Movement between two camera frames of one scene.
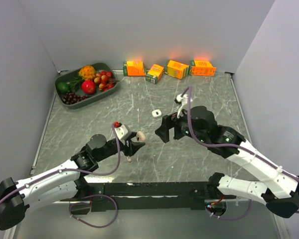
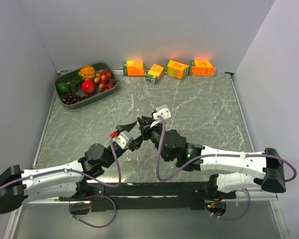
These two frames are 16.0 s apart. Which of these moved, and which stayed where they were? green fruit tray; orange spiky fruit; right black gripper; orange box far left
Moved: right black gripper
Stayed: orange box far left; orange spiky fruit; green fruit tray
